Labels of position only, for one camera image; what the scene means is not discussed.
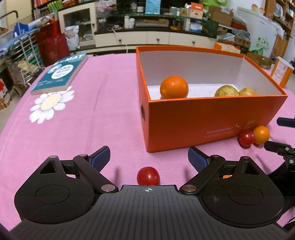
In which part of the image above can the orange white canister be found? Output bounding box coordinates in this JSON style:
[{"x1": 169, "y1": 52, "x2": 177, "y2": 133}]
[{"x1": 270, "y1": 56, "x2": 294, "y2": 88}]

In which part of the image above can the orange fruit inside box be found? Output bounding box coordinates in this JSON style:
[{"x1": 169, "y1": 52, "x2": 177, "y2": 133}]
[{"x1": 160, "y1": 76, "x2": 188, "y2": 99}]

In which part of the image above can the white refrigerator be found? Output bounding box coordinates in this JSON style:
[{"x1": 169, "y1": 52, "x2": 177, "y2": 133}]
[{"x1": 237, "y1": 6, "x2": 284, "y2": 57}]

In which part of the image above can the brown cardboard box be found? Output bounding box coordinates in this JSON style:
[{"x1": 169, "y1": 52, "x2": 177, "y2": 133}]
[{"x1": 208, "y1": 6, "x2": 233, "y2": 26}]

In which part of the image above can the orange white carton on floor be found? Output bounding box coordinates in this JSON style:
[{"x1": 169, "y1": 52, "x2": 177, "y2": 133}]
[{"x1": 214, "y1": 42, "x2": 240, "y2": 54}]

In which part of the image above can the wooden bookshelf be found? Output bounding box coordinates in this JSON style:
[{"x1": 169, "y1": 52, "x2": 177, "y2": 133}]
[{"x1": 264, "y1": 0, "x2": 294, "y2": 41}]

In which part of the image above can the yellow pear right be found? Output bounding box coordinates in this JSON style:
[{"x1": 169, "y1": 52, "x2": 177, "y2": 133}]
[{"x1": 239, "y1": 88, "x2": 258, "y2": 96}]

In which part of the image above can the white tv cabinet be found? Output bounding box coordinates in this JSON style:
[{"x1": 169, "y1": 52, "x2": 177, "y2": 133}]
[{"x1": 95, "y1": 31, "x2": 216, "y2": 51}]

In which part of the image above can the red cherry tomato back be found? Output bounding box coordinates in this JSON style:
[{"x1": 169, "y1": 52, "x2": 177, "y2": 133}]
[{"x1": 137, "y1": 167, "x2": 161, "y2": 186}]

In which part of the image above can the small orange far left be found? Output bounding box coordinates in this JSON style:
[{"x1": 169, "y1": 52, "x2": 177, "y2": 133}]
[{"x1": 253, "y1": 126, "x2": 270, "y2": 145}]

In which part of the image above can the white glass door cabinet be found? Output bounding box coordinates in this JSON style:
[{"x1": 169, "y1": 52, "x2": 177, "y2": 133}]
[{"x1": 58, "y1": 1, "x2": 97, "y2": 47}]

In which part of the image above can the yellow pear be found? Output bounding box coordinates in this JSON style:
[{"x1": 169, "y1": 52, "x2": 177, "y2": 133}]
[
  {"x1": 214, "y1": 85, "x2": 240, "y2": 97},
  {"x1": 239, "y1": 88, "x2": 258, "y2": 96}
]

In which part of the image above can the red gift bag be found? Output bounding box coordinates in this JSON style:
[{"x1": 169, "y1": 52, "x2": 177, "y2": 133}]
[{"x1": 36, "y1": 20, "x2": 70, "y2": 66}]

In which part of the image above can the blue paper bag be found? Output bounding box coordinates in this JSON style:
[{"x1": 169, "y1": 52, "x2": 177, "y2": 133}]
[{"x1": 145, "y1": 0, "x2": 161, "y2": 15}]

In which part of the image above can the red cherry tomato far left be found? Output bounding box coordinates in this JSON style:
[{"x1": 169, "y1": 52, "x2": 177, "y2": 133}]
[{"x1": 237, "y1": 130, "x2": 256, "y2": 148}]

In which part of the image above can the red cherry tomato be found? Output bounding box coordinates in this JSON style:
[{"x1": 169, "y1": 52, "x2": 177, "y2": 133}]
[
  {"x1": 237, "y1": 130, "x2": 256, "y2": 148},
  {"x1": 137, "y1": 167, "x2": 161, "y2": 186}
]

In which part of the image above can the teal paperback book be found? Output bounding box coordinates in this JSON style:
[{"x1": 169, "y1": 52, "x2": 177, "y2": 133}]
[{"x1": 30, "y1": 53, "x2": 89, "y2": 95}]

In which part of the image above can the yellow pear left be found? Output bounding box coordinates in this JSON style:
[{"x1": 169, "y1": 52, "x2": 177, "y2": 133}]
[{"x1": 214, "y1": 85, "x2": 240, "y2": 97}]

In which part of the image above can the orange cardboard box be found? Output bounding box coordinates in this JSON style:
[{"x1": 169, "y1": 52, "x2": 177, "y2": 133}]
[{"x1": 136, "y1": 45, "x2": 287, "y2": 152}]

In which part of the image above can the metal wire cart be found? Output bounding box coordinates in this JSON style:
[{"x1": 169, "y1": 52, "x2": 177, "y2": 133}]
[{"x1": 1, "y1": 10, "x2": 44, "y2": 97}]

